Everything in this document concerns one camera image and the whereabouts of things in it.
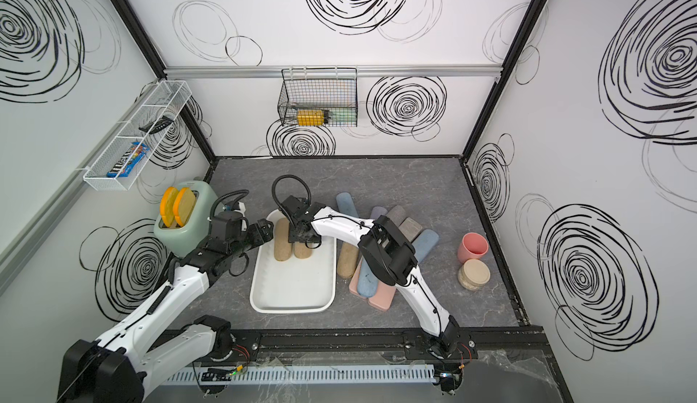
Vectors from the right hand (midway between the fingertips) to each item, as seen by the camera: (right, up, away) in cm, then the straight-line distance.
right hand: (300, 234), depth 93 cm
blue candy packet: (-39, +25, -23) cm, 52 cm away
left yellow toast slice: (-36, +12, -15) cm, 41 cm away
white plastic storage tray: (+1, -14, -8) cm, 17 cm away
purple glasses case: (+27, +7, +6) cm, 29 cm away
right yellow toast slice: (-32, +12, -15) cm, 37 cm away
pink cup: (+58, -3, -6) cm, 58 cm away
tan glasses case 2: (-5, -4, -3) cm, 7 cm away
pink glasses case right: (+28, -16, -13) cm, 35 cm away
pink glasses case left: (+19, -13, -11) cm, 25 cm away
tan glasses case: (+17, -7, -6) cm, 19 cm away
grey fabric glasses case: (+35, +6, +3) cm, 35 cm away
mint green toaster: (-34, 0, -12) cm, 36 cm away
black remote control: (-39, +36, -13) cm, 55 cm away
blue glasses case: (+16, +10, +8) cm, 20 cm away
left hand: (-10, +4, -10) cm, 14 cm away
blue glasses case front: (+23, -11, -13) cm, 28 cm away
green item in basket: (+15, +40, -6) cm, 43 cm away
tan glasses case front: (+1, -4, -5) cm, 6 cm away
